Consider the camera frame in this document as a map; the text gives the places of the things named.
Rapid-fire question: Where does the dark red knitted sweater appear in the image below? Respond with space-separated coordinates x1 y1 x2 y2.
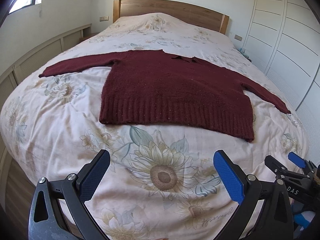
42 50 289 142

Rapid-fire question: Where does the white low wall cabinet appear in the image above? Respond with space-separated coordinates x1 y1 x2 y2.
1 25 108 206

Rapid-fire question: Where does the white louvered wardrobe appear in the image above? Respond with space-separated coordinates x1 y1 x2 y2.
242 0 319 164

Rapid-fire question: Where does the floral sunflower bed duvet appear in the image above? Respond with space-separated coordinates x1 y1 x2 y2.
0 12 310 240

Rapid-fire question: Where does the wooden bed headboard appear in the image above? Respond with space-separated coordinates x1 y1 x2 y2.
112 0 229 34

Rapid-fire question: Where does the right wall switch plate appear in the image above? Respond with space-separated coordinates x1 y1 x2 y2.
234 35 242 41

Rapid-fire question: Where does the left wall switch plate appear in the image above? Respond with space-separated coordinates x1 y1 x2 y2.
99 16 109 22

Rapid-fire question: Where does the wall switch plate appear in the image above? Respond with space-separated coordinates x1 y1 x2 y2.
234 35 242 41
99 16 109 22

